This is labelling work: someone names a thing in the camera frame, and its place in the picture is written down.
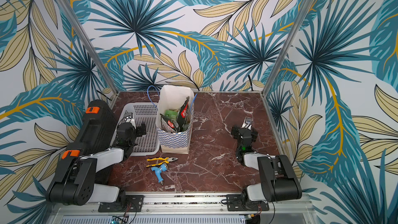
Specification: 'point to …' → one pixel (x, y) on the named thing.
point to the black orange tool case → (98, 131)
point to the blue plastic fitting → (158, 169)
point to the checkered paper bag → (172, 97)
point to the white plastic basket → (148, 144)
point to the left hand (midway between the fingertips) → (135, 123)
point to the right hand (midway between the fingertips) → (246, 125)
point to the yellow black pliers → (167, 160)
